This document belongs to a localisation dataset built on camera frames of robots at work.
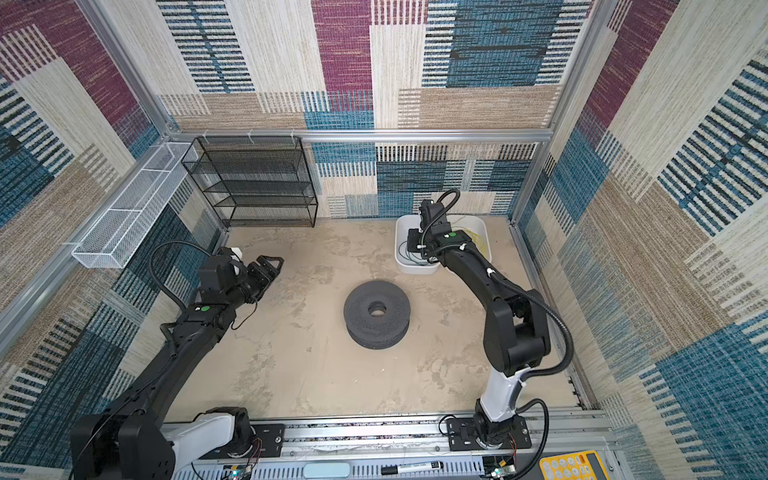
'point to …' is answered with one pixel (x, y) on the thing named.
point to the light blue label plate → (326, 470)
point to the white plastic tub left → (409, 261)
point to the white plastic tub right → (475, 227)
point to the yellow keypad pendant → (585, 465)
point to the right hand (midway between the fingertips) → (416, 241)
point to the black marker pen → (394, 469)
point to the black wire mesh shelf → (255, 181)
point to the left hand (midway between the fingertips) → (278, 261)
